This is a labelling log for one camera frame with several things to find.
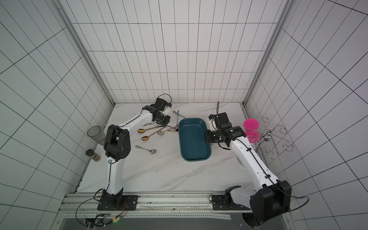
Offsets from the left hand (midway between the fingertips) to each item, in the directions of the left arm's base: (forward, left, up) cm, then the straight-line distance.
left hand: (165, 122), depth 98 cm
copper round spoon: (-9, +13, -6) cm, 17 cm away
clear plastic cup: (-13, +40, +5) cm, 42 cm away
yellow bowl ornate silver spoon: (+16, -5, -7) cm, 18 cm away
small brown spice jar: (-25, +40, -1) cm, 47 cm away
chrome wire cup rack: (-24, -55, +20) cm, 64 cm away
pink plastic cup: (-17, -49, +19) cm, 55 cm away
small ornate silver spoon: (-19, +8, -6) cm, 21 cm away
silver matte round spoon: (-4, +3, -6) cm, 8 cm away
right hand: (-17, -23, +10) cm, 31 cm away
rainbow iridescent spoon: (+15, -8, -8) cm, 19 cm away
